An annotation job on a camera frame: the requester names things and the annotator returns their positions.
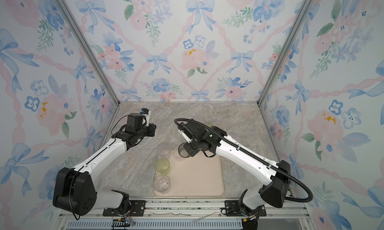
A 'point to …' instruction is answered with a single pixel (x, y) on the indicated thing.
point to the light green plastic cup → (162, 166)
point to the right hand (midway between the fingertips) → (189, 144)
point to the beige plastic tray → (196, 176)
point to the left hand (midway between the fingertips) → (154, 124)
